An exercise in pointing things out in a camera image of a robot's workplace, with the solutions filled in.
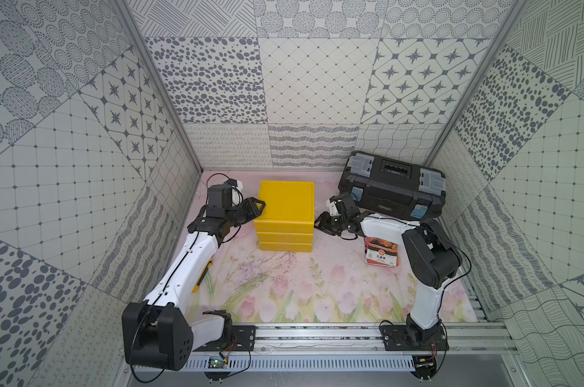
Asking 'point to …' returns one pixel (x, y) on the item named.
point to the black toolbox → (394, 188)
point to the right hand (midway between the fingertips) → (315, 228)
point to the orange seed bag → (381, 252)
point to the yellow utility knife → (202, 274)
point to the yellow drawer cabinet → (286, 222)
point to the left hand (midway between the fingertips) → (260, 203)
